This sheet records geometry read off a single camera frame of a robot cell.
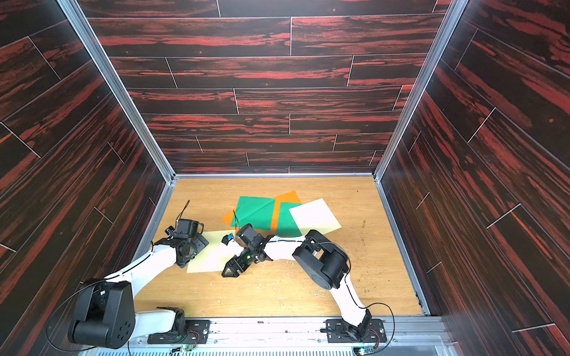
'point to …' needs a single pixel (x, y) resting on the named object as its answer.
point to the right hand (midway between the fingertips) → (232, 266)
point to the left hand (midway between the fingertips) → (199, 246)
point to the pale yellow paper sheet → (217, 256)
